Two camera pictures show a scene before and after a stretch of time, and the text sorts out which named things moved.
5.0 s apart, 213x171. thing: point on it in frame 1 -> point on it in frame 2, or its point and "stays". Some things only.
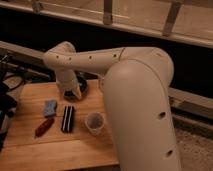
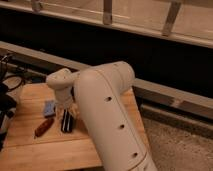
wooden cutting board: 51,131 stays
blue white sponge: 50,107 stays
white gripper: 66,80 -> 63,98
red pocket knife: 45,125 stays
